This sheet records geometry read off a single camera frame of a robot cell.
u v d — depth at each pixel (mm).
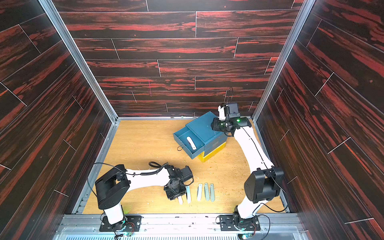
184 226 737
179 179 639
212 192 839
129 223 733
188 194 822
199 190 841
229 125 575
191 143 863
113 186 498
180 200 805
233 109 618
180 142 803
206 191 841
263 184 437
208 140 803
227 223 732
